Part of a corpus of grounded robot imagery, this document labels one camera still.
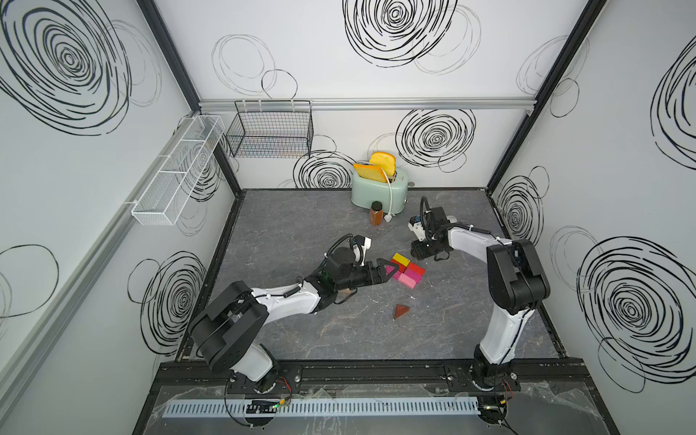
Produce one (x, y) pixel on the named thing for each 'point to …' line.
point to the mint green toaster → (364, 190)
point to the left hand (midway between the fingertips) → (391, 271)
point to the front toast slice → (370, 172)
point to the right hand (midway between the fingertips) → (418, 250)
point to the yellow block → (401, 259)
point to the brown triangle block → (401, 310)
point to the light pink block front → (407, 281)
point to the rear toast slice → (384, 160)
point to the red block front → (416, 268)
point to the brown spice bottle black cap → (376, 213)
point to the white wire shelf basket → (166, 194)
